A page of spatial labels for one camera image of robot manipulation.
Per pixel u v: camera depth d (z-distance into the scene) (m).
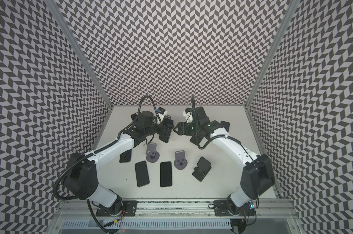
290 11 0.69
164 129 0.74
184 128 0.69
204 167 0.81
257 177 0.42
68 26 0.79
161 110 0.73
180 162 0.83
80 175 0.44
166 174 0.81
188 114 0.73
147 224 0.69
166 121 0.81
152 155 0.87
